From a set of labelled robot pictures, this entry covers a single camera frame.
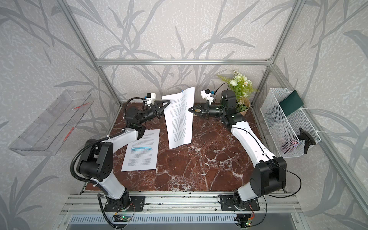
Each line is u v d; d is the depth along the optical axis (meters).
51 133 0.68
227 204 0.73
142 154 0.92
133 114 0.65
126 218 0.70
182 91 0.77
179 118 0.76
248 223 0.70
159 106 0.72
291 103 0.71
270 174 0.42
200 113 0.65
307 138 0.57
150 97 0.76
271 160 0.43
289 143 0.63
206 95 0.68
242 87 0.89
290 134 0.61
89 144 0.47
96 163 0.47
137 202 0.74
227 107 0.59
